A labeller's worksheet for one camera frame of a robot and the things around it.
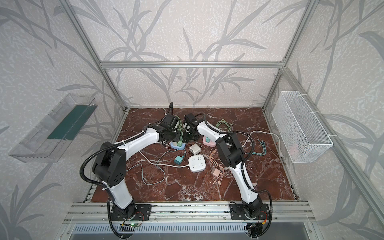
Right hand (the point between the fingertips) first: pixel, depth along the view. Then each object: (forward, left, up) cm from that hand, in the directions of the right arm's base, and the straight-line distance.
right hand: (186, 136), depth 100 cm
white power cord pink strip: (+6, -55, -4) cm, 56 cm away
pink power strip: (-5, -17, 0) cm, 18 cm away
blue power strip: (-7, +7, +2) cm, 10 cm away
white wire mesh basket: (-21, -53, +32) cm, 65 cm away
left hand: (-2, +3, +8) cm, 8 cm away
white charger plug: (-9, -6, 0) cm, 11 cm away
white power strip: (-19, -8, 0) cm, 21 cm away
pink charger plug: (-24, -19, -1) cm, 30 cm away
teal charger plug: (-16, +4, -1) cm, 17 cm away
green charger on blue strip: (-7, +3, +4) cm, 9 cm away
